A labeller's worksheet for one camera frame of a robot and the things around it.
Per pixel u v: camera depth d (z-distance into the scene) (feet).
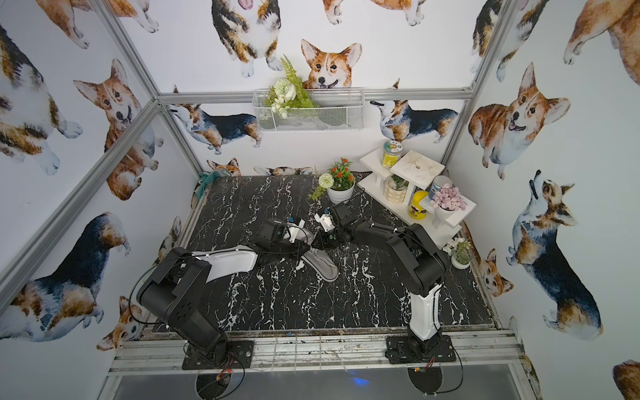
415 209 3.23
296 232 2.75
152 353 2.46
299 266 3.04
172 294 1.52
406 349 2.41
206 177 3.96
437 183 2.82
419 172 3.04
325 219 2.89
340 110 3.04
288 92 2.55
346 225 2.50
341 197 3.50
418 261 1.67
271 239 2.42
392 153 3.21
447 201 2.60
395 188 3.57
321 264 2.94
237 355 2.40
